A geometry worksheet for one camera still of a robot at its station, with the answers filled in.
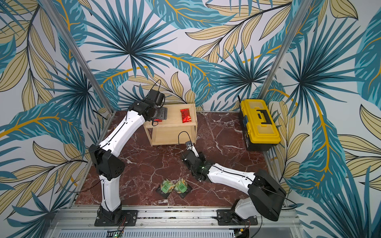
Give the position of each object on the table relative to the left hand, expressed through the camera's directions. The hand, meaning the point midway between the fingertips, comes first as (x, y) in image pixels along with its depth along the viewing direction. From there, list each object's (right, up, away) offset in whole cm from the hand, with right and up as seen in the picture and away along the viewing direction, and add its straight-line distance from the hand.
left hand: (158, 114), depth 84 cm
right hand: (+20, -23, +1) cm, 31 cm away
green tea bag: (+5, -41, -1) cm, 41 cm away
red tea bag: (+16, -1, +3) cm, 16 cm away
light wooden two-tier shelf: (+12, -7, +2) cm, 14 cm away
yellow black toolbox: (+59, -10, +3) cm, 60 cm away
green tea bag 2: (+13, -41, -1) cm, 43 cm away
